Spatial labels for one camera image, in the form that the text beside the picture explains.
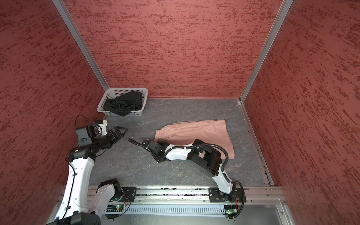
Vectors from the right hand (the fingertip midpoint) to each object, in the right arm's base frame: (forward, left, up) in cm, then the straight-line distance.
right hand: (161, 146), depth 92 cm
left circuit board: (-34, +22, -1) cm, 40 cm away
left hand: (-2, +18, +18) cm, 26 cm away
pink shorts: (+9, -17, +2) cm, 20 cm away
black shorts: (+27, +27, +15) cm, 41 cm away
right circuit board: (-36, -39, -3) cm, 53 cm away
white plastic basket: (+48, +43, +7) cm, 65 cm away
